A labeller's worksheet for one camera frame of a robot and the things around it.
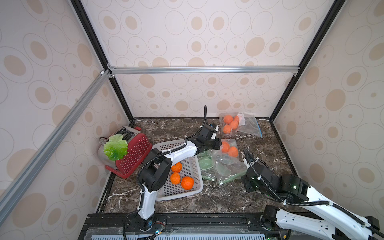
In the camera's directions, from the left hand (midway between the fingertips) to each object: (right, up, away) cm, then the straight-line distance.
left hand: (227, 143), depth 87 cm
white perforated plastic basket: (-22, -16, +5) cm, 27 cm away
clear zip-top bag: (+7, +13, +22) cm, 26 cm away
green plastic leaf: (-60, -2, -9) cm, 61 cm away
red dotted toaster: (-52, -2, +1) cm, 52 cm away
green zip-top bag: (-12, -11, +4) cm, 17 cm away
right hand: (+6, -15, -16) cm, 23 cm away
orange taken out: (-30, -19, -4) cm, 36 cm away
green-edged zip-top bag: (+2, -14, +8) cm, 16 cm away
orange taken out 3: (0, -3, +5) cm, 6 cm away
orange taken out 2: (-23, -21, -7) cm, 32 cm away
